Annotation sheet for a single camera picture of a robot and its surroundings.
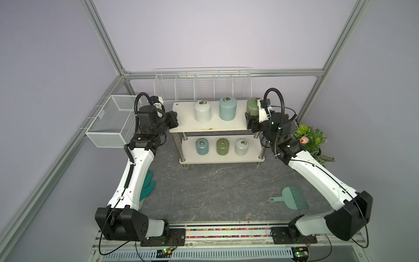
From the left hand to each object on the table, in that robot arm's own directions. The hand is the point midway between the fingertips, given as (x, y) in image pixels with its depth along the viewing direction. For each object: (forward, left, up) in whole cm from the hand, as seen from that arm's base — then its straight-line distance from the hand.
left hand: (178, 114), depth 74 cm
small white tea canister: (-4, -31, -24) cm, 39 cm away
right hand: (-2, -35, +1) cm, 35 cm away
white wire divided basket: (+31, -12, -5) cm, 34 cm away
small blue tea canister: (-2, -9, -23) cm, 25 cm away
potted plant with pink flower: (-14, -60, -7) cm, 62 cm away
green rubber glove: (-19, +22, -35) cm, 45 cm away
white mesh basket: (+6, +35, -10) cm, 37 cm away
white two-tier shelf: (+1, -18, -24) cm, 30 cm away
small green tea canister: (-3, -21, -24) cm, 32 cm away
